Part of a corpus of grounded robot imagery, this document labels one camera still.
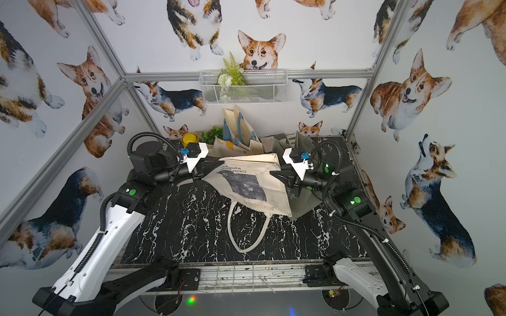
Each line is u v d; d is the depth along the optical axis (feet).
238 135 3.47
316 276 2.41
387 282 1.33
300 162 1.61
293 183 1.84
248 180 2.22
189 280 2.40
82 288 1.20
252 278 2.46
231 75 2.68
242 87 2.82
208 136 3.39
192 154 1.62
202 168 1.80
